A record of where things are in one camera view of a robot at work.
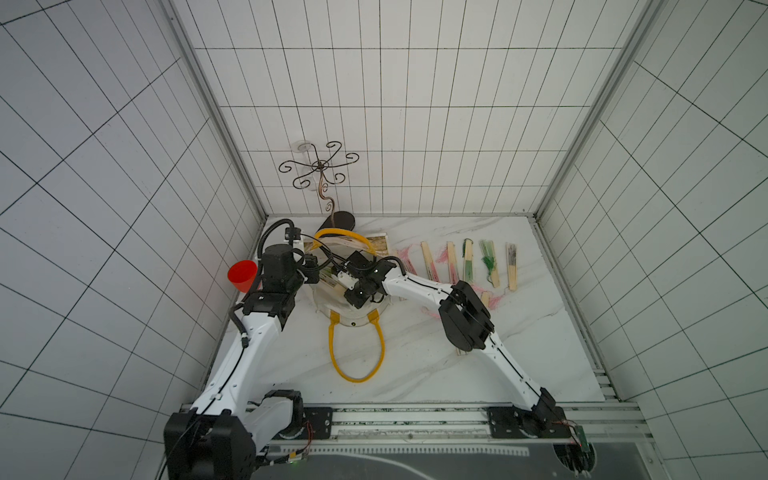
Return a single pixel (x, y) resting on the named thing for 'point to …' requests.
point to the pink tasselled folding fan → (448, 255)
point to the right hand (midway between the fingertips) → (355, 286)
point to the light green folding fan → (467, 253)
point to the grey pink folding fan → (511, 252)
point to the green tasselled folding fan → (489, 258)
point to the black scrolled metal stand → (320, 166)
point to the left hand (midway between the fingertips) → (310, 261)
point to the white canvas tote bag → (356, 341)
